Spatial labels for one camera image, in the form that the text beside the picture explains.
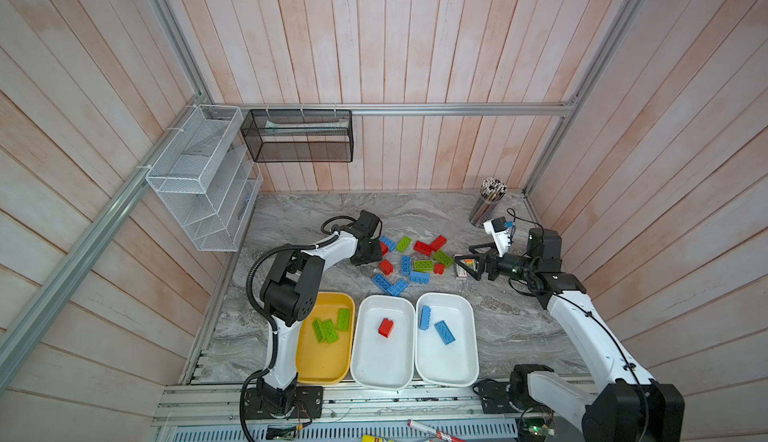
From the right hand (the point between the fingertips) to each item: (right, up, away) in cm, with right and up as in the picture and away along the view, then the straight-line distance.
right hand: (465, 253), depth 78 cm
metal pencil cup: (+14, +18, +18) cm, 29 cm away
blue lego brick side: (-10, -9, +15) cm, 20 cm away
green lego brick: (-37, -23, +7) cm, 44 cm away
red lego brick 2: (-21, -1, +23) cm, 31 cm away
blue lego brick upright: (-14, -6, +20) cm, 25 cm away
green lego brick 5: (-1, -4, +22) cm, 23 cm away
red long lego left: (-8, -1, +23) cm, 25 cm away
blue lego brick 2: (-9, -20, +8) cm, 23 cm away
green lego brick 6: (-9, -7, +20) cm, 23 cm away
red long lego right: (-3, 0, +25) cm, 25 cm away
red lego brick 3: (-21, -7, +20) cm, 30 cm away
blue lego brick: (-19, 0, +26) cm, 32 cm away
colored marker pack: (0, -2, -7) cm, 7 cm away
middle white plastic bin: (-22, -26, +4) cm, 34 cm away
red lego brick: (-21, -22, +6) cm, 31 cm away
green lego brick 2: (-34, -21, +8) cm, 40 cm away
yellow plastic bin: (-39, -30, +1) cm, 49 cm away
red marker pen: (-8, -42, -9) cm, 43 cm away
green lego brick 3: (-40, -22, +6) cm, 46 cm away
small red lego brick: (-3, -7, +20) cm, 21 cm away
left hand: (-24, -5, +21) cm, 33 cm away
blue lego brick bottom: (-4, -24, +6) cm, 25 cm away
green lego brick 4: (-14, 0, +26) cm, 30 cm away
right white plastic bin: (-2, -30, +2) cm, 30 cm away
